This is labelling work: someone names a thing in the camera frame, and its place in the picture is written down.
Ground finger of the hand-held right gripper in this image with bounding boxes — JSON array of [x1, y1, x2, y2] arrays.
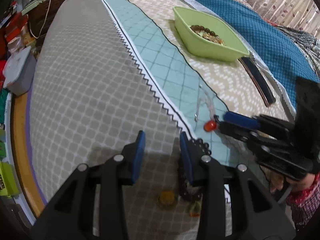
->
[[214, 115, 263, 147], [223, 111, 288, 137]]

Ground leaf print curtain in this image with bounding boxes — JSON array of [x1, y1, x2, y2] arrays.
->
[[215, 0, 320, 35]]

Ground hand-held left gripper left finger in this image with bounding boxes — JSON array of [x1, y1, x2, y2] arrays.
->
[[31, 130, 146, 240]]

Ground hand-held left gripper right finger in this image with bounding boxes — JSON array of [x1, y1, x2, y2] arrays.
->
[[179, 131, 297, 240]]

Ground light green plastic tray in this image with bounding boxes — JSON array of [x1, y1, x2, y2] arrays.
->
[[173, 6, 250, 62]]

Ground teal checked blanket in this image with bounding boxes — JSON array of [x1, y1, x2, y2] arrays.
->
[[160, 0, 320, 110]]

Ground clear crystal bead bracelet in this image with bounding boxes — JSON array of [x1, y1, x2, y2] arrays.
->
[[194, 84, 220, 132]]

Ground large brown wooden bead bracelet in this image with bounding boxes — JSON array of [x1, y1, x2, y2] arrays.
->
[[190, 24, 219, 37]]

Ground person's right hand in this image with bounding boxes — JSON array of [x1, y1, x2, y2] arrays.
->
[[269, 166, 320, 196]]

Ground grey plastic storage box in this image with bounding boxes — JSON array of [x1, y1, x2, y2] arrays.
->
[[2, 46, 37, 96]]

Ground black smartphone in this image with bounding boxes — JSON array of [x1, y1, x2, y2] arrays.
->
[[239, 56, 276, 107]]

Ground purple bead bracelet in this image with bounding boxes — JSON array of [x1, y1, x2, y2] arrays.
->
[[157, 139, 212, 218]]

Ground wooden nightstand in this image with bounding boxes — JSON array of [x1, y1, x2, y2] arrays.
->
[[21, 0, 83, 48]]

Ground person's right forearm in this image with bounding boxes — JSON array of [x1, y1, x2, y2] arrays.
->
[[286, 180, 320, 232]]

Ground green tin box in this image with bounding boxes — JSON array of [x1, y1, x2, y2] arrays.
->
[[0, 161, 20, 198]]

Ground pale yellow bead bracelet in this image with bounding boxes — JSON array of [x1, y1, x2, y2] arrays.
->
[[200, 31, 227, 47]]

